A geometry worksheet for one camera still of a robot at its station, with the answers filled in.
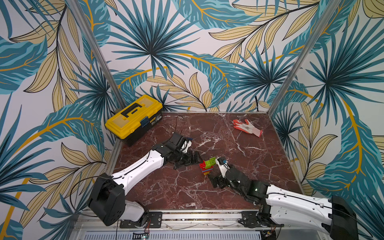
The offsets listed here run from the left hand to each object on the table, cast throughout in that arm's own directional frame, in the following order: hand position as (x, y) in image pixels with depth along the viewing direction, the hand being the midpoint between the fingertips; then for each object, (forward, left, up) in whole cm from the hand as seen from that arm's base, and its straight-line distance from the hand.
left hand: (195, 163), depth 77 cm
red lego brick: (0, -5, -6) cm, 8 cm away
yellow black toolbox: (+24, +41, +2) cm, 48 cm away
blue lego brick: (0, -8, -7) cm, 10 cm away
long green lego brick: (+1, -7, -3) cm, 8 cm away
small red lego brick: (0, -4, -1) cm, 4 cm away
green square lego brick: (-1, -9, +6) cm, 10 cm away
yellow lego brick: (+1, -7, -13) cm, 15 cm away
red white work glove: (+36, -39, -14) cm, 55 cm away
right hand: (-2, -10, -4) cm, 11 cm away
